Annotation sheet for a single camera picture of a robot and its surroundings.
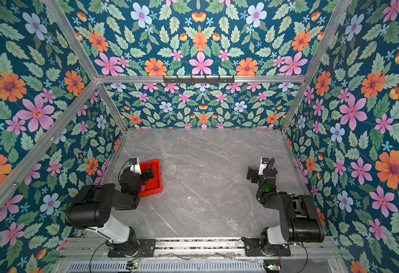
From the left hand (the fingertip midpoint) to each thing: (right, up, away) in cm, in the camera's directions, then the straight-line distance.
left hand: (142, 163), depth 92 cm
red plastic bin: (+6, -13, 0) cm, 14 cm away
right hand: (+67, -2, 0) cm, 67 cm away
